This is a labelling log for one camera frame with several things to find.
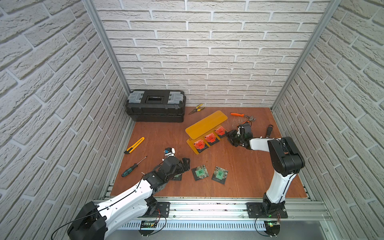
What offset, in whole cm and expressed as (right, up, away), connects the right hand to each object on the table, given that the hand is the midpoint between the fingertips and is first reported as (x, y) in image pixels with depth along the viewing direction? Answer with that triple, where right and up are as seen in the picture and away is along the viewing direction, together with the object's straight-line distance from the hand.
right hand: (226, 134), depth 101 cm
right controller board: (+16, -42, -30) cm, 55 cm away
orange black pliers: (+22, +11, +12) cm, 27 cm away
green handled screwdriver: (-60, -19, -14) cm, 64 cm away
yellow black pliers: (-21, +19, +17) cm, 33 cm away
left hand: (-27, -13, -18) cm, 35 cm away
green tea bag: (-18, -21, -15) cm, 31 cm away
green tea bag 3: (-30, -19, -26) cm, 44 cm away
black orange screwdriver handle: (+31, +2, +4) cm, 32 cm away
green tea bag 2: (-7, -23, -15) cm, 28 cm away
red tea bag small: (-10, -3, 0) cm, 11 cm away
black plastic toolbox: (-48, +20, -3) cm, 52 cm away
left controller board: (-45, -42, -28) cm, 68 cm away
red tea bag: (-4, +2, +3) cm, 5 cm away
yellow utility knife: (-64, -9, -6) cm, 65 cm away
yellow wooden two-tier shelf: (-17, +2, -13) cm, 22 cm away
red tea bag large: (-18, -7, -5) cm, 20 cm away
